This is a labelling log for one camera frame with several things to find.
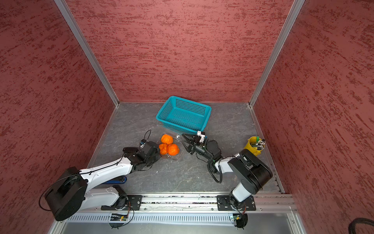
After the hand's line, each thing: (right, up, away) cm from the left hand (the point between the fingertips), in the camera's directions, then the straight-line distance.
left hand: (160, 157), depth 88 cm
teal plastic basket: (+12, +27, +26) cm, 39 cm away
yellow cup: (+54, +7, -2) cm, 55 cm away
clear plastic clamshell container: (+12, +13, -12) cm, 21 cm away
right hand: (+14, +13, -9) cm, 21 cm away
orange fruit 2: (+8, +5, -2) cm, 10 cm away
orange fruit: (+4, +11, +3) cm, 12 cm away
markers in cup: (+57, +10, -10) cm, 59 cm away
